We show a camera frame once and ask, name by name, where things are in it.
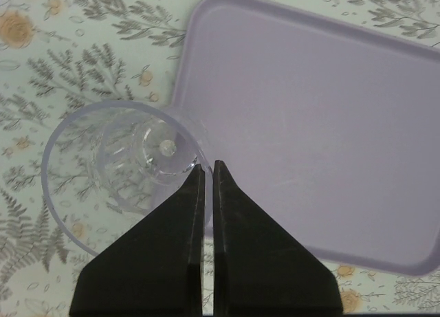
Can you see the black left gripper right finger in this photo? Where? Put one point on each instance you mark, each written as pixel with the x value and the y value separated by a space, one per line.
pixel 259 268

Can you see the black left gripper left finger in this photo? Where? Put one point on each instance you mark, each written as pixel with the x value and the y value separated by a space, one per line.
pixel 155 269

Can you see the clear faceted tumbler glass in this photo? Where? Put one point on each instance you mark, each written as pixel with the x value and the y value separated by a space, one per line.
pixel 109 164

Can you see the lilac plastic tray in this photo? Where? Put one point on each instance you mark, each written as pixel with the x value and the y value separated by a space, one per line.
pixel 331 128

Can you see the floral patterned table mat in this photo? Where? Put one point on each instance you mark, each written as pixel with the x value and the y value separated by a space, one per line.
pixel 60 55

